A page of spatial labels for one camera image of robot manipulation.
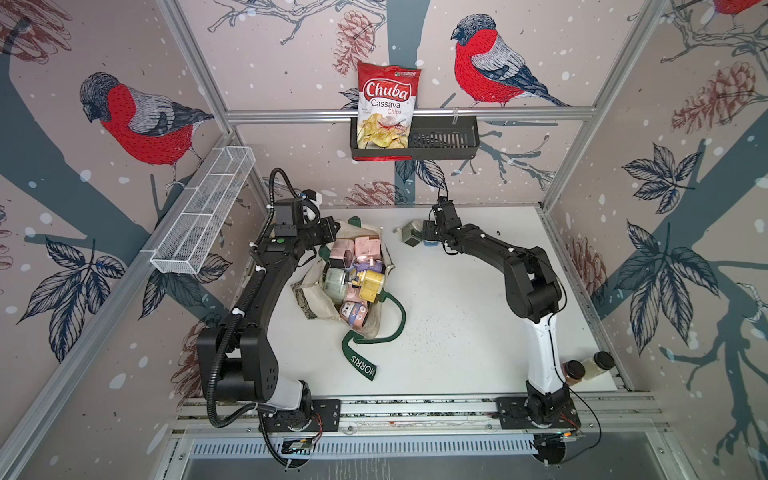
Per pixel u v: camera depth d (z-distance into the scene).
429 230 0.95
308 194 0.74
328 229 0.73
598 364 0.73
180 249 0.70
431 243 1.04
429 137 1.07
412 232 1.04
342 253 0.84
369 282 0.84
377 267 0.89
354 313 0.82
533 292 0.57
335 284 0.83
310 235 0.70
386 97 0.83
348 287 0.89
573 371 0.75
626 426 0.73
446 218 0.82
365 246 0.88
